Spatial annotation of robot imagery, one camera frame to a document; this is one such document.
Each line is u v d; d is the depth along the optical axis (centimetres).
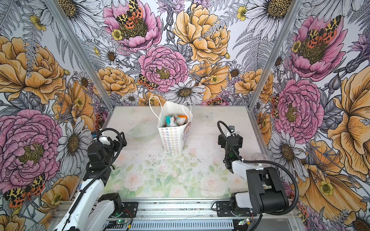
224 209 74
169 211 75
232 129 77
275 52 89
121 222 71
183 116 92
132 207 75
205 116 115
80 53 88
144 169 88
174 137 81
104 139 69
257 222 69
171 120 81
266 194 43
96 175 54
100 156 61
